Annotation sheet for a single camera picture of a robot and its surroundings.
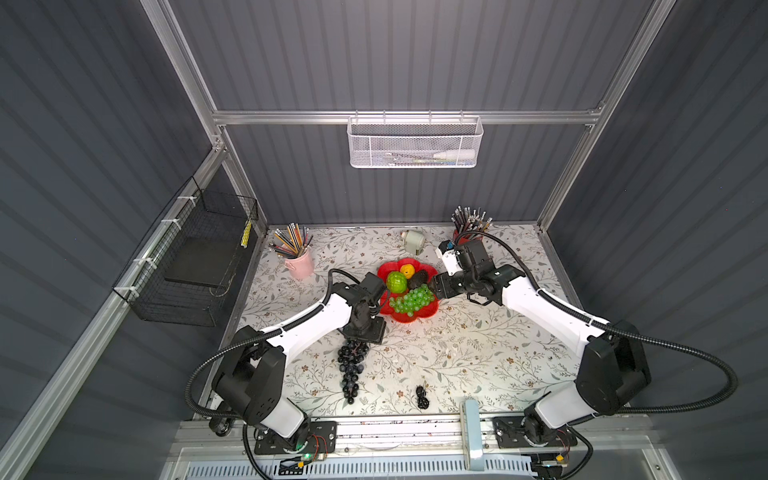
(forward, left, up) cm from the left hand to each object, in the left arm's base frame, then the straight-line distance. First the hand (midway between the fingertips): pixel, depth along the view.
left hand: (374, 338), depth 84 cm
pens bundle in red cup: (+34, -33, +12) cm, 49 cm away
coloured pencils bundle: (+34, +27, +4) cm, 44 cm away
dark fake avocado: (+20, -15, -1) cm, 25 cm away
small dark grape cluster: (-17, -12, -4) cm, 21 cm away
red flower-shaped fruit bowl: (+9, -14, -4) cm, 17 cm away
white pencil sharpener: (+36, -15, +1) cm, 39 cm away
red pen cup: (+32, -31, +5) cm, 45 cm away
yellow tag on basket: (+25, +35, +19) cm, 47 cm away
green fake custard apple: (+19, -8, 0) cm, 20 cm away
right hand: (+12, -20, +9) cm, 25 cm away
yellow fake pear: (+23, -12, 0) cm, 26 cm away
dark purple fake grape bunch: (-3, +7, -3) cm, 9 cm away
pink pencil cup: (+26, +24, +1) cm, 35 cm away
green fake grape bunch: (+12, -13, -1) cm, 18 cm away
